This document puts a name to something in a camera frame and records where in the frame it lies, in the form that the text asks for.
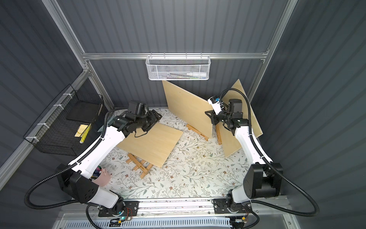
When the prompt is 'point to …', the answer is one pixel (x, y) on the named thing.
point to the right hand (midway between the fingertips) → (210, 111)
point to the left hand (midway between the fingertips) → (161, 119)
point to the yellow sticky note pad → (81, 130)
